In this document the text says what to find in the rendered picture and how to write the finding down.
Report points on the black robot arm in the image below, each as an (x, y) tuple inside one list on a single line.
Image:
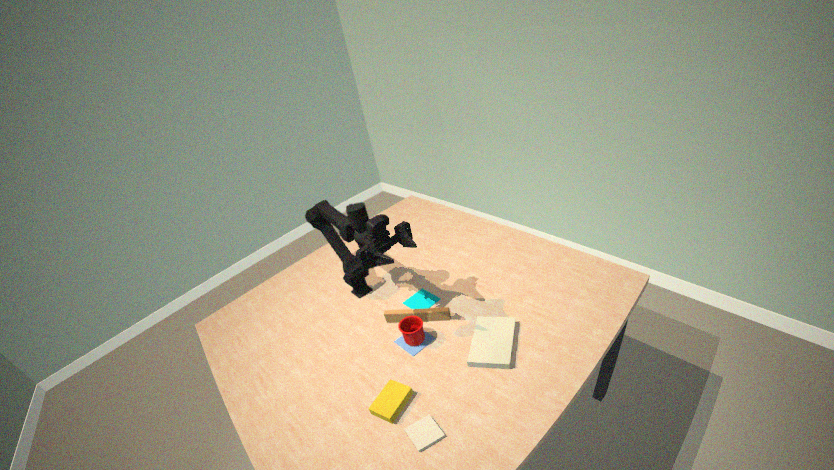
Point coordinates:
[(351, 227)]

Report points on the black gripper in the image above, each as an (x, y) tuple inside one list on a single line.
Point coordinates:
[(371, 255)]

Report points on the cream flat square tile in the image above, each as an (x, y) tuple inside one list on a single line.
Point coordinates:
[(424, 433)]

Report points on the yellow rectangular block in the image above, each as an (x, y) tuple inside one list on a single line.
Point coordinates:
[(390, 402)]

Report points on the tan wooden bar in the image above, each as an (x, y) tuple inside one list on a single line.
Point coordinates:
[(427, 315)]

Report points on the cream flat rectangular block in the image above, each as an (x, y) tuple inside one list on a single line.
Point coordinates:
[(491, 346)]

